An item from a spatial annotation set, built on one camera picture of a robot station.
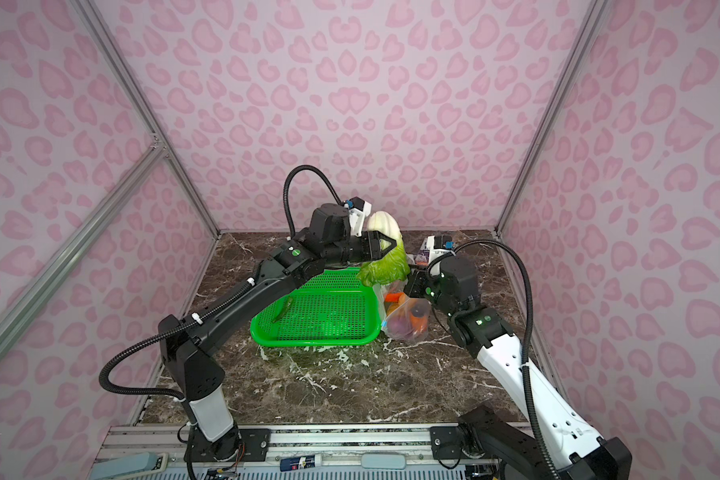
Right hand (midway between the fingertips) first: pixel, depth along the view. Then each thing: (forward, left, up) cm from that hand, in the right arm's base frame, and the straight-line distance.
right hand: (404, 265), depth 71 cm
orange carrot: (+4, 0, -21) cm, 22 cm away
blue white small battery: (-37, +24, -27) cm, 52 cm away
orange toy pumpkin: (-5, -5, -18) cm, 19 cm away
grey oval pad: (-36, +5, -27) cm, 46 cm away
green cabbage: (-2, +3, +2) cm, 4 cm away
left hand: (+4, +2, +5) cm, 7 cm away
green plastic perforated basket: (+5, +21, -29) cm, 36 cm away
